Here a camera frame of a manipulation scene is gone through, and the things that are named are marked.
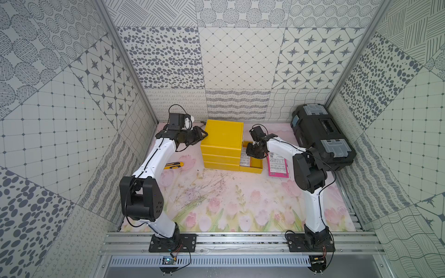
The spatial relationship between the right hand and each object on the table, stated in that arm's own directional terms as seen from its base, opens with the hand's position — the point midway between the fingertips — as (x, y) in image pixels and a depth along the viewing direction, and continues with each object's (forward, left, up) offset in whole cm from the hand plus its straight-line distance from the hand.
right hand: (250, 155), depth 101 cm
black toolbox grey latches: (+12, -36, +14) cm, 40 cm away
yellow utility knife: (-7, +44, -1) cm, 45 cm away
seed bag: (-6, -16, -2) cm, 17 cm away
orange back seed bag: (-3, +3, -1) cm, 4 cm away
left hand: (-1, +25, +21) cm, 32 cm away
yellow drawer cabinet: (-10, +16, +19) cm, 27 cm away
